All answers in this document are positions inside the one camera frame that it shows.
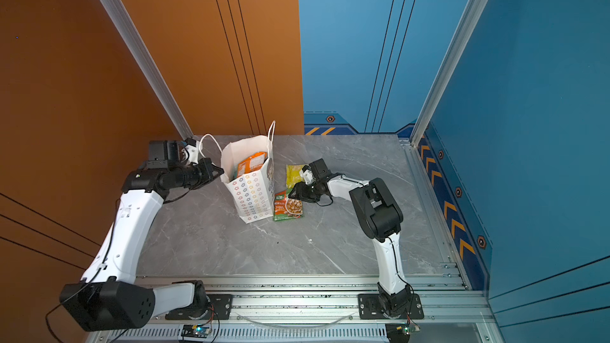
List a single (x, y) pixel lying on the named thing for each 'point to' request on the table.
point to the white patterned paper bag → (254, 190)
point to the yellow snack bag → (293, 175)
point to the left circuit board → (196, 330)
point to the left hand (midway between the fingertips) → (224, 167)
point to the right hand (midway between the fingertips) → (293, 197)
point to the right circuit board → (399, 333)
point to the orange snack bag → (251, 163)
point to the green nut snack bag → (286, 208)
